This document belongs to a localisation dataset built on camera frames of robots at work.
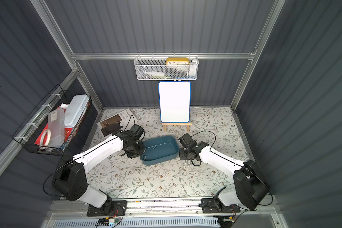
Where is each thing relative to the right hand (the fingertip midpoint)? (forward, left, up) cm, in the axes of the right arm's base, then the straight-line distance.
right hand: (185, 153), depth 86 cm
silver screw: (+5, +20, -3) cm, 21 cm away
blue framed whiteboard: (+30, +7, +18) cm, 36 cm away
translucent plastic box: (0, +63, +26) cm, 69 cm away
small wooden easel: (+24, +4, -2) cm, 25 cm away
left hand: (-1, +25, +2) cm, 26 cm away
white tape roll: (-6, +62, +27) cm, 68 cm away
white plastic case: (+13, +58, +28) cm, 66 cm away
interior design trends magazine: (+28, +48, -3) cm, 56 cm away
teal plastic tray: (+4, +17, -4) cm, 18 cm away
